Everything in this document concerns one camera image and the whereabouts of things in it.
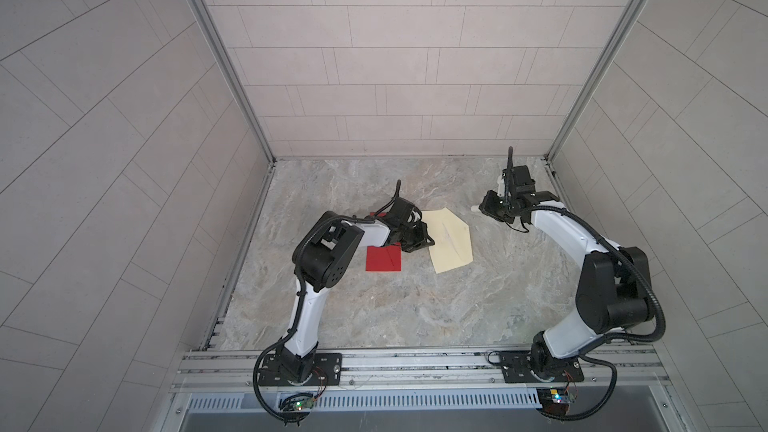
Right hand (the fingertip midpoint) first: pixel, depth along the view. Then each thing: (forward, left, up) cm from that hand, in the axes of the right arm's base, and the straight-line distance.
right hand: (478, 205), depth 91 cm
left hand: (-5, +11, -9) cm, 16 cm away
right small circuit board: (-48, -8, -12) cm, 50 cm away
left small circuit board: (-44, +52, -12) cm, 70 cm away
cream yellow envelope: (-5, +8, -9) cm, 14 cm away
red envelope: (-11, +29, -10) cm, 32 cm away
